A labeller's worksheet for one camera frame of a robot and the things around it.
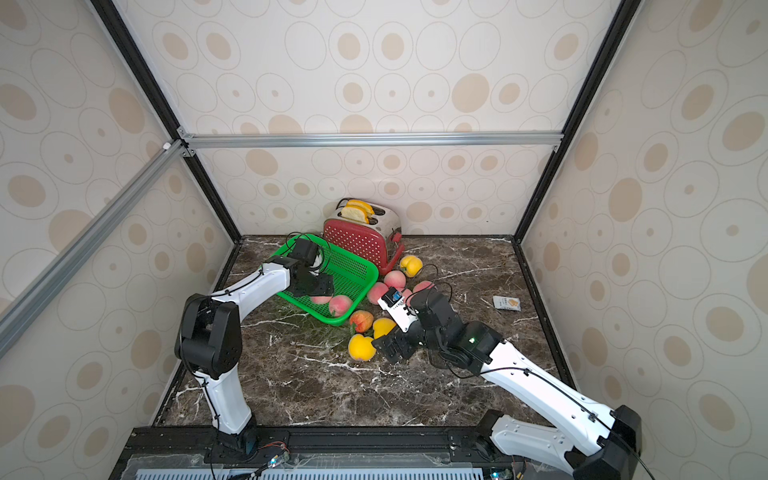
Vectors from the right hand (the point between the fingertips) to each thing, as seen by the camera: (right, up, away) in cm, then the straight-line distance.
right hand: (385, 336), depth 71 cm
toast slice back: (-7, +36, +30) cm, 47 cm away
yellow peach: (-1, -2, +19) cm, 19 cm away
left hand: (-18, +10, +24) cm, 32 cm away
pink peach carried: (-20, +6, +21) cm, 30 cm away
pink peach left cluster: (-3, +8, +24) cm, 26 cm away
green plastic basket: (-12, +12, +35) cm, 40 cm away
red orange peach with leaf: (-8, 0, +19) cm, 21 cm away
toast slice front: (-10, +35, +29) cm, 46 cm away
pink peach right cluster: (+12, +10, +29) cm, 33 cm away
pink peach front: (-14, +4, +21) cm, 26 cm away
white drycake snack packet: (+41, +4, +29) cm, 50 cm away
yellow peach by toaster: (+9, +17, +34) cm, 39 cm away
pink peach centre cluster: (+4, +11, -10) cm, 16 cm away
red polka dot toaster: (-2, +24, +26) cm, 36 cm away
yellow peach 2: (-7, -7, +15) cm, 18 cm away
